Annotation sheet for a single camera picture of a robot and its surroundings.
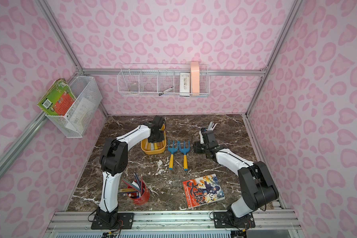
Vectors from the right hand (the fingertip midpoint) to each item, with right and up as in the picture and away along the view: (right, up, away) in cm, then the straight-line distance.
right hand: (196, 144), depth 92 cm
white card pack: (-7, +37, 0) cm, 38 cm away
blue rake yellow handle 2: (-7, -5, +7) cm, 11 cm away
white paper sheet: (-65, +17, -8) cm, 68 cm away
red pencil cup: (-32, -24, -14) cm, 42 cm away
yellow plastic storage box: (-27, -3, +6) cm, 28 cm away
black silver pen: (-21, +33, +3) cm, 39 cm away
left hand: (-24, +4, +10) cm, 26 cm away
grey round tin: (-39, +36, +4) cm, 54 cm away
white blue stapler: (+13, +11, +18) cm, 25 cm away
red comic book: (+2, -24, -10) cm, 26 cm away
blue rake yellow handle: (-15, -5, +7) cm, 17 cm away
